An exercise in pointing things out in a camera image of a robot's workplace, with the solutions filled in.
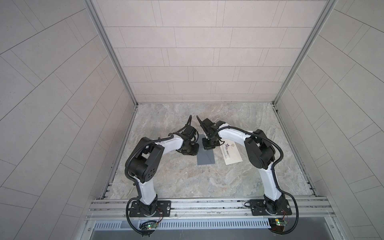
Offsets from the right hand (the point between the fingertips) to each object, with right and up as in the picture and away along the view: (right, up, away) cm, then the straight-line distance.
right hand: (205, 149), depth 94 cm
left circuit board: (-25, -27, -29) cm, 47 cm away
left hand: (-3, -1, -2) cm, 4 cm away
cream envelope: (+15, -1, -4) cm, 16 cm away
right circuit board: (+33, -29, -26) cm, 51 cm away
